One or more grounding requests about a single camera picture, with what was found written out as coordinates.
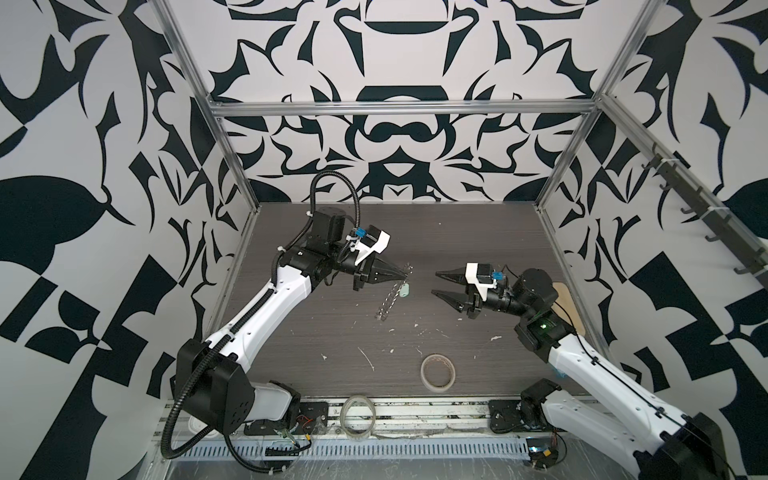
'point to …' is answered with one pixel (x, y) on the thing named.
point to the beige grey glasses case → (567, 309)
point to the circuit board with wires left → (308, 418)
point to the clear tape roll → (358, 416)
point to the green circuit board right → (543, 452)
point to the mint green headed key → (404, 291)
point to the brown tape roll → (431, 386)
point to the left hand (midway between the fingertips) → (408, 270)
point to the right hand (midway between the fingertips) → (440, 283)
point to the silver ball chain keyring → (382, 314)
